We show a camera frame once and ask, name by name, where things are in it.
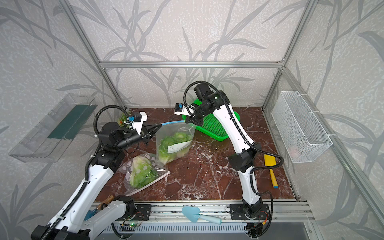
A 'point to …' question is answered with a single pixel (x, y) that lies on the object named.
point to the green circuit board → (133, 224)
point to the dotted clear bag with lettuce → (140, 171)
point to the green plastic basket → (210, 128)
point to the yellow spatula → (270, 161)
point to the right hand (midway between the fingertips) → (188, 117)
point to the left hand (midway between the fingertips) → (159, 126)
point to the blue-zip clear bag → (183, 149)
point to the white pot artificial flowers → (122, 122)
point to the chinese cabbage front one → (164, 156)
